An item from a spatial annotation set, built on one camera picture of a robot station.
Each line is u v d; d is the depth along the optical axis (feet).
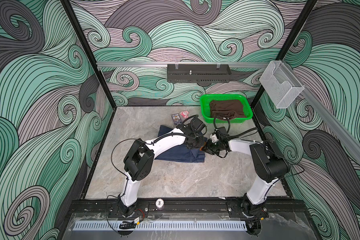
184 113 3.63
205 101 3.83
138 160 1.60
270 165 1.58
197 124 2.29
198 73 3.12
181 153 2.93
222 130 2.60
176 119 3.62
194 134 2.15
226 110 3.62
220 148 2.65
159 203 2.29
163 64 3.10
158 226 2.29
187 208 2.44
